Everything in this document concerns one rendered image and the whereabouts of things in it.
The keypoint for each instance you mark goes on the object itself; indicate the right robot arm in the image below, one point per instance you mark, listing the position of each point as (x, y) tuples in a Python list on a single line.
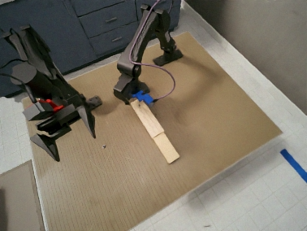
[(30, 72)]

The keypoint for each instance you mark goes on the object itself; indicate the light wooden bar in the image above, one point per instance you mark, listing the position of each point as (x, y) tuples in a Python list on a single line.
[(166, 148)]

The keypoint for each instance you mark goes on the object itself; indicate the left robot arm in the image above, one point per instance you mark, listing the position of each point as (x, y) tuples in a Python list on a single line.
[(151, 22)]

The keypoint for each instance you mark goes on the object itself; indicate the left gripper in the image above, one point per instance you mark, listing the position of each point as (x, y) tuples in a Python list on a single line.
[(141, 94)]

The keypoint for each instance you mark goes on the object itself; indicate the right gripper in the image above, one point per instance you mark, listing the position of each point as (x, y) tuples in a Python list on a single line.
[(58, 124)]

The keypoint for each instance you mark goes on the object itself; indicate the pale wooden slat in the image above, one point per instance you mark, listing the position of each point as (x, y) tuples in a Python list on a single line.
[(147, 118)]

